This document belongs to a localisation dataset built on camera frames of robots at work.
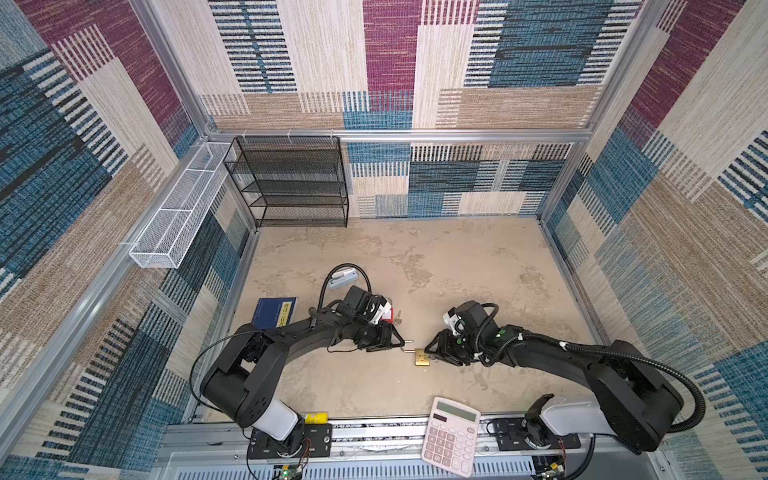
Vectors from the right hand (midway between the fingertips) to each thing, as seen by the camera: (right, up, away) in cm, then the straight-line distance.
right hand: (431, 357), depth 83 cm
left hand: (-9, +4, 0) cm, 10 cm away
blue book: (-47, +10, +11) cm, 50 cm away
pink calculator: (+3, -15, -11) cm, 19 cm away
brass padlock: (-3, -1, +2) cm, 3 cm away
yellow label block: (-30, -12, -8) cm, 33 cm away
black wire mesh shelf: (-47, +55, +28) cm, 77 cm away
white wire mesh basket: (-78, +34, +8) cm, 85 cm away
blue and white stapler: (-27, +20, +19) cm, 39 cm away
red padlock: (-12, +9, +9) cm, 18 cm away
